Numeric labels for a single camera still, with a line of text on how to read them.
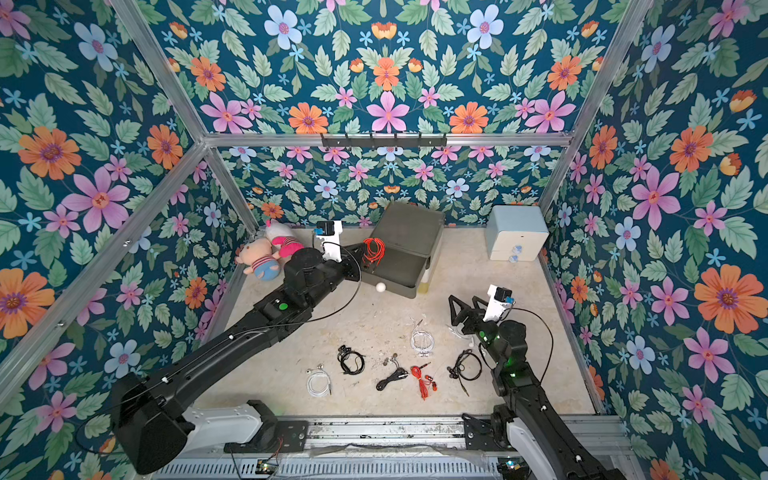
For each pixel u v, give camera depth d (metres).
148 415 0.38
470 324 0.70
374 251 0.74
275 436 0.67
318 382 0.83
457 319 0.72
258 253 1.04
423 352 0.86
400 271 0.83
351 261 0.62
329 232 0.60
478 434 0.74
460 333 0.72
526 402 0.55
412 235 1.24
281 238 1.04
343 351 0.88
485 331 0.70
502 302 0.68
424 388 0.82
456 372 0.84
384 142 0.93
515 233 0.98
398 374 0.83
